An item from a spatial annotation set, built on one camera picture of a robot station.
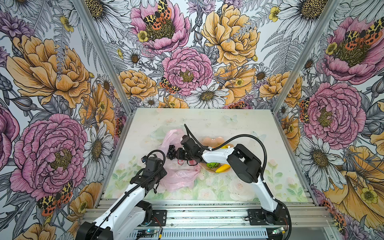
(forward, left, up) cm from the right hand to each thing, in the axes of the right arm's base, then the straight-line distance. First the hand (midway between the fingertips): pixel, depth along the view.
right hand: (176, 158), depth 94 cm
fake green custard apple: (-8, -21, +6) cm, 24 cm away
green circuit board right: (-38, -50, -2) cm, 63 cm away
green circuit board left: (-37, +11, -1) cm, 39 cm away
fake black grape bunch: (+2, +3, +2) cm, 4 cm away
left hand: (-11, +7, +1) cm, 13 cm away
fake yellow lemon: (-12, -24, +31) cm, 42 cm away
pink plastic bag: (-13, -4, +6) cm, 15 cm away
